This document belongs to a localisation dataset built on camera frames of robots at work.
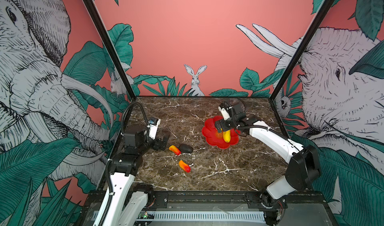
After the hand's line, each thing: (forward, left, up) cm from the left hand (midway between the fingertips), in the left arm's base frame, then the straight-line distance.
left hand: (159, 130), depth 72 cm
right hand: (+10, -32, -7) cm, 34 cm away
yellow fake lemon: (+10, -34, -24) cm, 43 cm away
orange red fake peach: (-11, -11, -21) cm, 27 cm away
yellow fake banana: (+6, -38, -20) cm, 43 cm away
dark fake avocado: (0, -12, -21) cm, 24 cm away
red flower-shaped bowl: (+8, -31, -25) cm, 41 cm away
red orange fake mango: (-1, -6, -23) cm, 23 cm away
